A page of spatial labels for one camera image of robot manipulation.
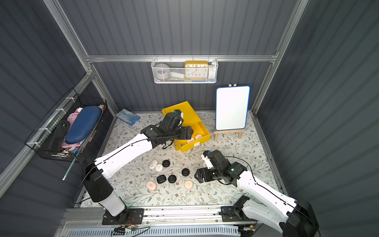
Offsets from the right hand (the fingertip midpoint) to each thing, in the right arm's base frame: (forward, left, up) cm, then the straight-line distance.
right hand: (203, 173), depth 78 cm
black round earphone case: (+10, +23, -9) cm, 26 cm away
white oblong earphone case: (+9, +30, -8) cm, 33 cm away
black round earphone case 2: (+4, +10, -9) cm, 14 cm away
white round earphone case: (+7, +27, -8) cm, 29 cm away
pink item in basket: (+18, +66, +23) cm, 72 cm away
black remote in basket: (+6, +64, +25) cm, 69 cm away
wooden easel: (+31, -17, -4) cm, 35 cm away
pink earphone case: (+16, +7, +7) cm, 19 cm away
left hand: (+17, +8, +15) cm, 23 cm away
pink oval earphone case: (-4, +29, -8) cm, 30 cm away
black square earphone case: (0, +24, -8) cm, 25 cm away
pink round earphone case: (-3, +8, -9) cm, 12 cm away
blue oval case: (+13, +56, +25) cm, 63 cm away
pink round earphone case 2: (+19, +3, +7) cm, 21 cm away
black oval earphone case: (0, +18, -9) cm, 20 cm away
